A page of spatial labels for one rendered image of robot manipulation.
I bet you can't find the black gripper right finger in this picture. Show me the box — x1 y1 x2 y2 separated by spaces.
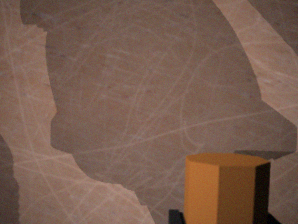
267 212 281 224

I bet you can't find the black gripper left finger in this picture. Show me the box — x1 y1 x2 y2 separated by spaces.
168 210 186 224

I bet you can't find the orange-brown octagonal handle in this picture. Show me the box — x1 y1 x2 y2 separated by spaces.
184 153 271 224

